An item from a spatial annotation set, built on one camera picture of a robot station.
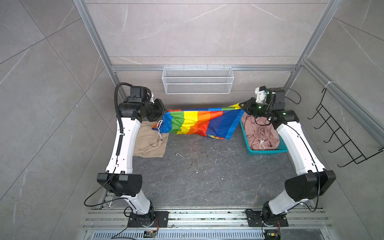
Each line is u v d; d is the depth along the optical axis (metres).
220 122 0.88
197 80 1.00
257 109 0.64
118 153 0.43
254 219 0.73
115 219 0.75
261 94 0.68
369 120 0.54
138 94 0.54
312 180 0.41
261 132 1.04
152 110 0.61
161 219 0.74
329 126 0.71
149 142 0.99
